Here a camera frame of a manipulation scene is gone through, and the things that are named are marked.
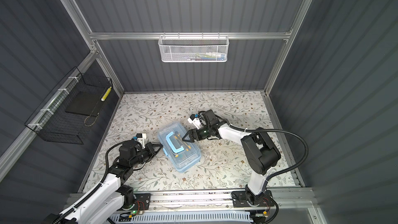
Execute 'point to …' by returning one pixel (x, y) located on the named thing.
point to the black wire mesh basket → (65, 115)
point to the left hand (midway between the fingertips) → (163, 145)
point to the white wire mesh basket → (193, 48)
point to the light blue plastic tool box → (181, 154)
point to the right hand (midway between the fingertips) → (189, 140)
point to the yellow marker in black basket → (108, 92)
